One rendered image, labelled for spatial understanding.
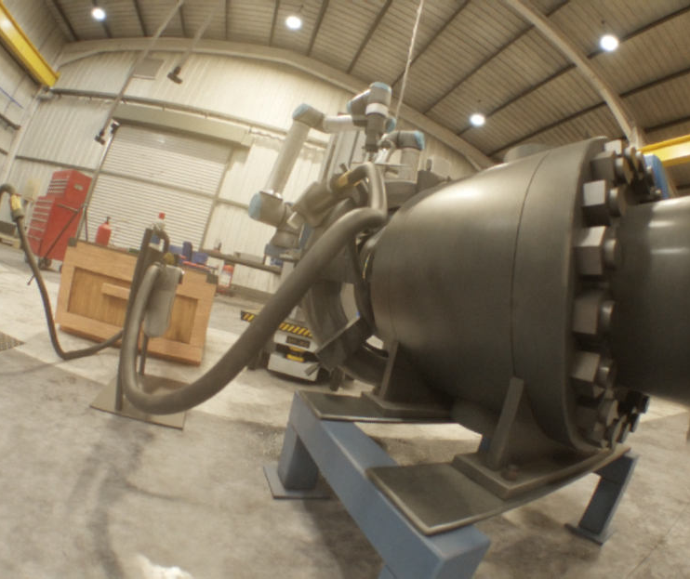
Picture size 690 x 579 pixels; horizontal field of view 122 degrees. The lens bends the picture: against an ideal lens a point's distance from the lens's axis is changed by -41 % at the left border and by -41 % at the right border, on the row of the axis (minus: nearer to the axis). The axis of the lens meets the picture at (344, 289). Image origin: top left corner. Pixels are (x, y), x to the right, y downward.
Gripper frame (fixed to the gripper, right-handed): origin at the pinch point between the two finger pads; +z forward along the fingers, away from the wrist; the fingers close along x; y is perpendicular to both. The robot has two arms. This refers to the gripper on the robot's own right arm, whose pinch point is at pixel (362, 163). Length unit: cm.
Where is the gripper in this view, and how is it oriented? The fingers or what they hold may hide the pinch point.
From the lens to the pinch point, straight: 123.7
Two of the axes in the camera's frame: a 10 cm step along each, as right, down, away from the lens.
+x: 2.0, 0.6, 9.8
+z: -1.6, 9.9, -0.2
